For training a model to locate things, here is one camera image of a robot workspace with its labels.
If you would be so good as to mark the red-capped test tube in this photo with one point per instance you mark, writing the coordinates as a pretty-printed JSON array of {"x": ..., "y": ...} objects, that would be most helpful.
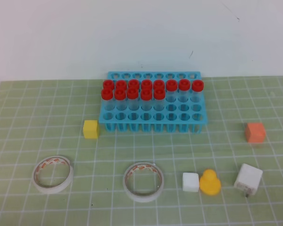
[{"x": 159, "y": 98}]

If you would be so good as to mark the blue test tube rack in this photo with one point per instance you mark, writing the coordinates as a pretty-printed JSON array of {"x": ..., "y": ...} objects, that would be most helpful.
[{"x": 175, "y": 116}]

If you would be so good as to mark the front row tube four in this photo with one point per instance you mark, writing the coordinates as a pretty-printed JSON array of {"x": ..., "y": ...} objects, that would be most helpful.
[{"x": 146, "y": 99}]

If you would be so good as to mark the row tube four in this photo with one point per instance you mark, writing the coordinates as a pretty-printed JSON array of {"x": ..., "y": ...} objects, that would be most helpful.
[
  {"x": 146, "y": 85},
  {"x": 146, "y": 99}
]

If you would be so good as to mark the front row tube three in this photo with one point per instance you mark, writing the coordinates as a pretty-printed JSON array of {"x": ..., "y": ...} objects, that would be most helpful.
[{"x": 132, "y": 97}]

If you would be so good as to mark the row tube three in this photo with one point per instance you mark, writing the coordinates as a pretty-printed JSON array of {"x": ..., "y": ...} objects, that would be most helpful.
[
  {"x": 134, "y": 84},
  {"x": 132, "y": 97}
]

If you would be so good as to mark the front row tube two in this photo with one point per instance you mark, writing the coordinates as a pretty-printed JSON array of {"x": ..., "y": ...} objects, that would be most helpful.
[{"x": 120, "y": 97}]

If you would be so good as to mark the row tube two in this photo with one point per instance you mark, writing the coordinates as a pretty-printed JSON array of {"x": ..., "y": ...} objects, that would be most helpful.
[
  {"x": 120, "y": 97},
  {"x": 121, "y": 85}
]

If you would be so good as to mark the back row tube four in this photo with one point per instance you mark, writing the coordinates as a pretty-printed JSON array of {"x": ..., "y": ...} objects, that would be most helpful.
[{"x": 146, "y": 85}]

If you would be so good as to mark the back row tube three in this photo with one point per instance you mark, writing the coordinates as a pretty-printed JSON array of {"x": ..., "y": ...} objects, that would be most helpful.
[{"x": 134, "y": 84}]

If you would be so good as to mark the back row tube five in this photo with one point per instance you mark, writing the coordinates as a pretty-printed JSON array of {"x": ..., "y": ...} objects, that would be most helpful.
[{"x": 158, "y": 84}]

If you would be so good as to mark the back row tube two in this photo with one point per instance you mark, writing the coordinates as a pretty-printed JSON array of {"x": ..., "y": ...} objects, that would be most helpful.
[{"x": 121, "y": 85}]

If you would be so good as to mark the front row tube one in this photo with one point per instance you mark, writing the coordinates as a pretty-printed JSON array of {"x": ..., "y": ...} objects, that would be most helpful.
[{"x": 107, "y": 99}]

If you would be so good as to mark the row tube one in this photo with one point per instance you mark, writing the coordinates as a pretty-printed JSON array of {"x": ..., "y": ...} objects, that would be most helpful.
[
  {"x": 107, "y": 99},
  {"x": 108, "y": 84}
]

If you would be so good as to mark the back row tube six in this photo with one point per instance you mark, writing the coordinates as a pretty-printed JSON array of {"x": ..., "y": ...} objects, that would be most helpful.
[{"x": 171, "y": 89}]

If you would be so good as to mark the back row tube one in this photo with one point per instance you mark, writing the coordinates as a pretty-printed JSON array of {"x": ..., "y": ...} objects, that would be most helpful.
[{"x": 108, "y": 84}]

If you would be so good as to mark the back row tube seven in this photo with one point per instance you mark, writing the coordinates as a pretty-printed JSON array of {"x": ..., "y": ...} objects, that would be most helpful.
[{"x": 184, "y": 89}]

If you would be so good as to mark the back row tube eight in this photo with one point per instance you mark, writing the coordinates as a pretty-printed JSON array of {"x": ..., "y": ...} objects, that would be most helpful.
[{"x": 197, "y": 88}]

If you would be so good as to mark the yellow cube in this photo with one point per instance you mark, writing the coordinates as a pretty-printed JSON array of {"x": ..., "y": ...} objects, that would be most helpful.
[{"x": 91, "y": 129}]

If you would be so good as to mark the centre white tape roll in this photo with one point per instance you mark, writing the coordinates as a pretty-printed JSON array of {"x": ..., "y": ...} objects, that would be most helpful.
[{"x": 138, "y": 197}]

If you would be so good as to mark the white tape roll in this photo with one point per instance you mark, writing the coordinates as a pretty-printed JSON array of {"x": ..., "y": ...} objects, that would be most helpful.
[
  {"x": 55, "y": 159},
  {"x": 138, "y": 197}
]

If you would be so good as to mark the white cube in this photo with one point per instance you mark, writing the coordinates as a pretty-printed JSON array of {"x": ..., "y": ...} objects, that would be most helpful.
[{"x": 190, "y": 182}]

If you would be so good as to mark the yellow rubber duck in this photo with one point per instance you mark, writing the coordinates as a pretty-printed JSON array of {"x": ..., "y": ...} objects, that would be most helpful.
[{"x": 209, "y": 182}]

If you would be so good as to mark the green grid cutting mat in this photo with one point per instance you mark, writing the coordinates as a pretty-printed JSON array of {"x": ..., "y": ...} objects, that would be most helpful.
[{"x": 45, "y": 118}]

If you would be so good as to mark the left white tape roll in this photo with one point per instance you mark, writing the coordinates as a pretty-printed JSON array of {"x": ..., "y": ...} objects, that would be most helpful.
[{"x": 55, "y": 159}]

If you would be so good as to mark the orange cube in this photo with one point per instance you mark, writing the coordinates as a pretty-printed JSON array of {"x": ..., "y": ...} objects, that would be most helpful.
[{"x": 255, "y": 132}]

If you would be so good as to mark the white power adapter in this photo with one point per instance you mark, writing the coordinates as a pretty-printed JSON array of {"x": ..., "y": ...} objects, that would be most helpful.
[{"x": 248, "y": 179}]

